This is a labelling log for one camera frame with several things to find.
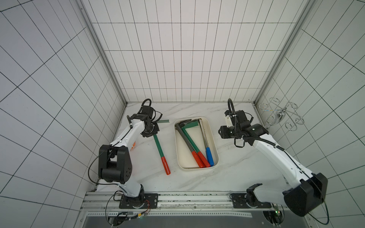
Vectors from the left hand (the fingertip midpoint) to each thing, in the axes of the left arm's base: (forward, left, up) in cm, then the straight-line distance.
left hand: (154, 134), depth 88 cm
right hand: (0, -41, +9) cm, 42 cm away
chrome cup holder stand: (+4, -76, +19) cm, 78 cm away
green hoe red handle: (-16, -8, -6) cm, 19 cm away
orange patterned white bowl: (-5, +14, -7) cm, 16 cm away
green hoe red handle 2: (-13, -31, -5) cm, 34 cm away
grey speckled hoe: (-10, -26, -6) cm, 29 cm away
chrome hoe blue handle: (-8, -34, -5) cm, 36 cm away
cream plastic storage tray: (-12, -20, -9) cm, 25 cm away
